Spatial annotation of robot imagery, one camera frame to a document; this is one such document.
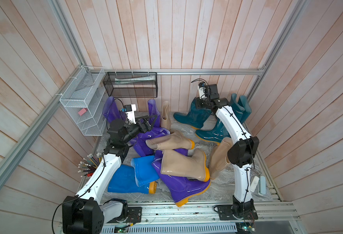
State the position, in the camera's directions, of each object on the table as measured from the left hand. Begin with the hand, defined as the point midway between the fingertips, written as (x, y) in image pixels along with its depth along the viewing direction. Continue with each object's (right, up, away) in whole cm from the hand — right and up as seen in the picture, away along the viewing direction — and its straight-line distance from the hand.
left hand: (153, 118), depth 72 cm
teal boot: (+55, +12, +19) cm, 60 cm away
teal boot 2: (+26, +2, +27) cm, 38 cm away
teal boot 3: (+39, -9, +25) cm, 47 cm away
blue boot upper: (-5, -28, +4) cm, 29 cm away
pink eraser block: (-42, +5, +11) cm, 44 cm away
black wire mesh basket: (-20, +27, +32) cm, 46 cm away
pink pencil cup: (-33, -24, 0) cm, 41 cm away
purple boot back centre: (-2, +5, +14) cm, 15 cm away
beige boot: (+12, -12, +10) cm, 19 cm away
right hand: (+26, +13, +21) cm, 35 cm away
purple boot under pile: (-10, -14, +15) cm, 23 cm away
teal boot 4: (+50, +7, +15) cm, 53 cm away
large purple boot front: (+15, -36, +1) cm, 39 cm away
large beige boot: (+22, -26, +5) cm, 34 cm away
